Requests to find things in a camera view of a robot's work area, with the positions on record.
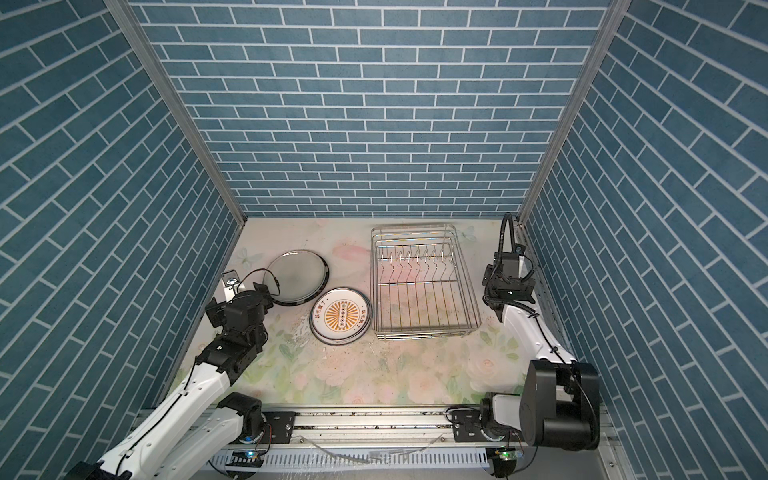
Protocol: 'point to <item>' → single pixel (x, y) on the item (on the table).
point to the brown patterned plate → (340, 316)
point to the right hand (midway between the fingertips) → (509, 272)
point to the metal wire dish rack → (419, 287)
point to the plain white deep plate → (295, 277)
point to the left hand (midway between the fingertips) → (240, 290)
